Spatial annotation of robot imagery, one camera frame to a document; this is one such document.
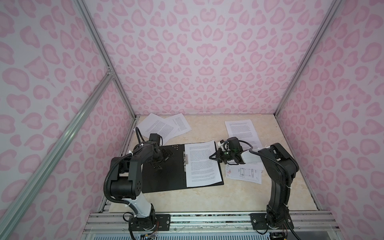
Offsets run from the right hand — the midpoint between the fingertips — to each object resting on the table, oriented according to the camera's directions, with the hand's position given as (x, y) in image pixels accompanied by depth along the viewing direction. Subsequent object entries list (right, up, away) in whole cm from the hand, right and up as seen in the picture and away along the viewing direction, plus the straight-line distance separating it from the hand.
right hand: (211, 156), depth 93 cm
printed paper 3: (+26, +16, +17) cm, 35 cm away
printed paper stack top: (-6, -8, -2) cm, 10 cm away
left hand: (-26, -2, +1) cm, 26 cm away
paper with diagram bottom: (+23, -9, -3) cm, 25 cm away
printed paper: (-43, +20, +24) cm, 53 cm away
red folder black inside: (-23, -11, -4) cm, 26 cm away
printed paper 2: (-23, +20, +22) cm, 37 cm away
